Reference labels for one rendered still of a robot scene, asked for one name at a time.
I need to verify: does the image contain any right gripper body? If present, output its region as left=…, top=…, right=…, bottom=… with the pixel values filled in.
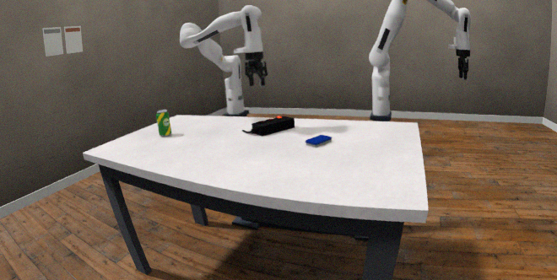
left=245, top=51, right=263, bottom=73

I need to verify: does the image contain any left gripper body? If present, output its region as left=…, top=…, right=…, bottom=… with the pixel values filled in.
left=456, top=49, right=470, bottom=65

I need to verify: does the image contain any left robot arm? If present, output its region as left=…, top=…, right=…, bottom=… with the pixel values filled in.
left=369, top=0, right=471, bottom=116

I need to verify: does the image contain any small blue rectangular pad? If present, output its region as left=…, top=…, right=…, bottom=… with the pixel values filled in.
left=306, top=135, right=332, bottom=148

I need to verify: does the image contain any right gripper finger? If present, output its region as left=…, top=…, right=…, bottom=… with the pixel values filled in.
left=245, top=62, right=254, bottom=86
left=251, top=62, right=268, bottom=87

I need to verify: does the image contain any black power strip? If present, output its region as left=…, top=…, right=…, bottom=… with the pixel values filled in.
left=242, top=116, right=295, bottom=137

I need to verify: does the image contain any green and yellow drink can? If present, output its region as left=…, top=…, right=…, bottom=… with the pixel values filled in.
left=156, top=110, right=171, bottom=137

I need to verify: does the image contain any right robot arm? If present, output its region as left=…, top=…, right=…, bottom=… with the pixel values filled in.
left=180, top=5, right=263, bottom=114

